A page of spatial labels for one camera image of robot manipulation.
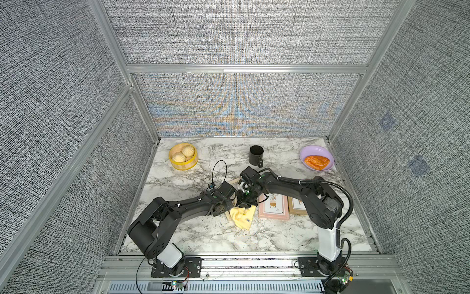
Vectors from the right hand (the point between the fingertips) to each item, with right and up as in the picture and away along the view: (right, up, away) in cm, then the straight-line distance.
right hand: (234, 203), depth 88 cm
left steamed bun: (-32, +22, +15) cm, 42 cm away
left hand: (-2, -2, +3) cm, 4 cm away
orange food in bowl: (+47, +19, +16) cm, 53 cm away
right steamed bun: (-27, +26, +19) cm, 42 cm away
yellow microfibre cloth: (+4, -5, -4) cm, 7 cm away
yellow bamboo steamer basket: (-25, +19, +15) cm, 35 cm away
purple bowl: (+50, +26, +26) cm, 62 cm away
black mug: (+12, +23, +16) cm, 30 cm away
